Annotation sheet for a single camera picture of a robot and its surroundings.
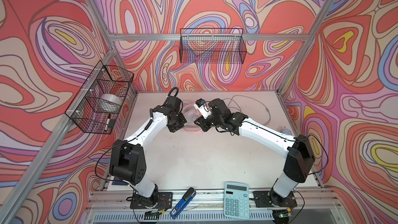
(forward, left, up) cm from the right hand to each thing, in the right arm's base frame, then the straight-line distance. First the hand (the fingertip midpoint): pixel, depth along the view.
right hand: (197, 124), depth 80 cm
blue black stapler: (-32, +7, -14) cm, 36 cm away
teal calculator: (-33, -17, -17) cm, 41 cm away
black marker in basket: (-3, +43, +8) cm, 43 cm away
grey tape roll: (+3, +41, +15) cm, 44 cm away
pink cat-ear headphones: (+13, +4, -10) cm, 17 cm away
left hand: (+4, +6, -6) cm, 10 cm away
